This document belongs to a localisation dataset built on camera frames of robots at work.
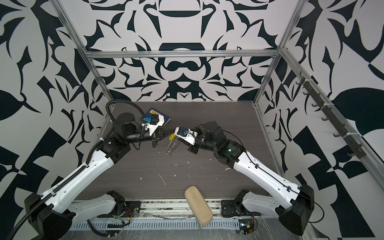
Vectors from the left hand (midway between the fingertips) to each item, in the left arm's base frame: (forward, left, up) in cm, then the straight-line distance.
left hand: (175, 126), depth 64 cm
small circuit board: (-33, -31, -35) cm, 58 cm away
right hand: (-1, -2, -5) cm, 5 cm away
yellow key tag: (-3, +2, -4) cm, 5 cm away
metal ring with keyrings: (-5, +2, -7) cm, 9 cm away
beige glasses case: (-25, -9, -31) cm, 41 cm away
